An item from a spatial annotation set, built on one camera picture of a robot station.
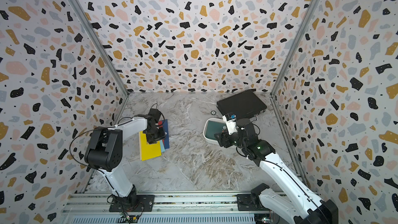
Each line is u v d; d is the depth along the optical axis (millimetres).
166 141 947
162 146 930
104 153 491
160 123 851
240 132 603
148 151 897
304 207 397
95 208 731
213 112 1099
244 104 1094
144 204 737
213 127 971
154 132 815
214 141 901
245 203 732
